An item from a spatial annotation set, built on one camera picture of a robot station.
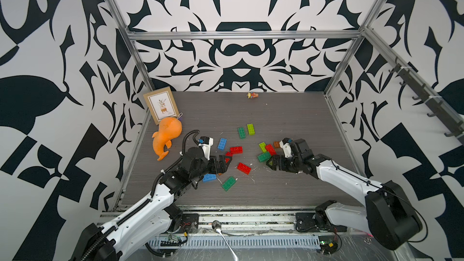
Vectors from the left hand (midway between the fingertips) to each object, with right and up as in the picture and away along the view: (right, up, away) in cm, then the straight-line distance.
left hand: (223, 154), depth 79 cm
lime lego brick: (+14, +9, +23) cm, 29 cm away
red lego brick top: (+6, -1, +15) cm, 16 cm away
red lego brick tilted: (+2, -3, +14) cm, 14 cm away
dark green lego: (+9, +7, +21) cm, 24 cm away
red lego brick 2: (+23, 0, +14) cm, 27 cm away
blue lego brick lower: (-7, -12, +6) cm, 15 cm away
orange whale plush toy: (-28, +10, +16) cm, 34 cm away
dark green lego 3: (+2, -14, +5) cm, 15 cm away
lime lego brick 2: (+20, 0, +16) cm, 26 cm away
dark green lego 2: (+19, -4, +10) cm, 22 cm away
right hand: (+23, -5, +8) cm, 25 cm away
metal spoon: (-2, -28, -4) cm, 28 cm away
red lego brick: (+10, -8, +8) cm, 15 cm away
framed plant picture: (-35, +23, +23) cm, 48 cm away
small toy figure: (+16, +29, +37) cm, 50 cm away
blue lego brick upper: (-1, +2, +18) cm, 18 cm away
